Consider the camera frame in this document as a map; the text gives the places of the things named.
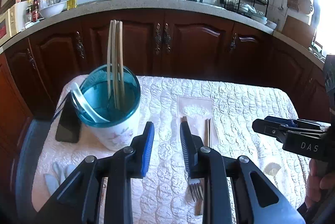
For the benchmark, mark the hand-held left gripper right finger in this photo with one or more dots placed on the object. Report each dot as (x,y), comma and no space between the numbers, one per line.
(187,150)

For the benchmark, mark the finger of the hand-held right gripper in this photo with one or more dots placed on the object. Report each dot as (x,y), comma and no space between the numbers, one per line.
(267,128)
(285,121)

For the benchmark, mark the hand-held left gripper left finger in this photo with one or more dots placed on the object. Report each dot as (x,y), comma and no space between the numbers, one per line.
(146,150)

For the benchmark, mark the teal rimmed utensil holder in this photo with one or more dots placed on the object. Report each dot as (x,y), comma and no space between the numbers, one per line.
(120,132)

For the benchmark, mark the white plastic spoon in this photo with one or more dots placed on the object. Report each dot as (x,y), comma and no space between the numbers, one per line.
(78,98)

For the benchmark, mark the person's right hand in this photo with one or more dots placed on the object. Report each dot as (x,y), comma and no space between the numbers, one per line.
(316,187)

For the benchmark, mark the dark wooden chopstick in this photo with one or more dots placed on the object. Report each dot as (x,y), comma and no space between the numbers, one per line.
(207,132)

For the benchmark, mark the brown tipped wooden chopstick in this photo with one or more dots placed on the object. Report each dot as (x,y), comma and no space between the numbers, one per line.
(184,118)

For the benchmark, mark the white quilted table cover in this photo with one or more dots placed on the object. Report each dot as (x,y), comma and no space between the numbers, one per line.
(235,108)

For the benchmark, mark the steel fork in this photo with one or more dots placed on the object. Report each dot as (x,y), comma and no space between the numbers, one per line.
(195,190)

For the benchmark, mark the black smartphone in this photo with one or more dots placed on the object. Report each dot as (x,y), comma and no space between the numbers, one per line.
(66,129)

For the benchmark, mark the wooden cutting board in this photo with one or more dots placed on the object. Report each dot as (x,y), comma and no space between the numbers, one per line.
(298,29)

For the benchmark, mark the small white bowl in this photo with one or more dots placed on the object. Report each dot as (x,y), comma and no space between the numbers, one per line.
(271,25)

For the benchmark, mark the white glove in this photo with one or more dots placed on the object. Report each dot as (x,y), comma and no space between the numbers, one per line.
(52,179)

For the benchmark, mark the red wooden base cabinets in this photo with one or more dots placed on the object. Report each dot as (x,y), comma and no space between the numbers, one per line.
(199,51)

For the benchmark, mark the stack of pale bowls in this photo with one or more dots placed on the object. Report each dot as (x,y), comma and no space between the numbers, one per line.
(259,19)

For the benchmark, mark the round woven trivet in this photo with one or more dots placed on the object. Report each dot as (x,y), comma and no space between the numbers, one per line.
(306,5)

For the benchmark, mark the blue grey chair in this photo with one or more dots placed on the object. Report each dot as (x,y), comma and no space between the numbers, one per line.
(26,161)

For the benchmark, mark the speckled stone countertop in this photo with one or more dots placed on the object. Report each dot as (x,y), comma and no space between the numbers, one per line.
(146,4)

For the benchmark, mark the large white bowl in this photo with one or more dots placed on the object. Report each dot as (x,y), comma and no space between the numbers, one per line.
(52,9)

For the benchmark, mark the dark sauce bottle red label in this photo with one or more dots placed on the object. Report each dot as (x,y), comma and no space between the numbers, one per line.
(35,11)

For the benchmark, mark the small clear bottle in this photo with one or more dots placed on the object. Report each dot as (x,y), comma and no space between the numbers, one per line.
(43,2)

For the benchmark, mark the white microwave oven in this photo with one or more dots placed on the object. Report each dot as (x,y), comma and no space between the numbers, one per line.
(10,23)

